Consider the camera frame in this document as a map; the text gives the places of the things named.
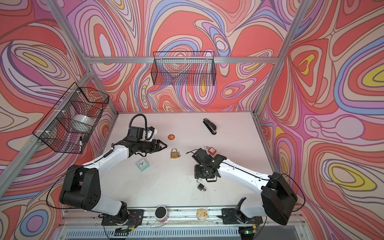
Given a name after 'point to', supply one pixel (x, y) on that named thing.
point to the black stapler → (210, 126)
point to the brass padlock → (174, 154)
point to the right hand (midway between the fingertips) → (201, 177)
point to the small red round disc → (171, 137)
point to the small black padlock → (200, 186)
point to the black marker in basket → (81, 144)
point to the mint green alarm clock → (142, 164)
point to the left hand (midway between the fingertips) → (165, 145)
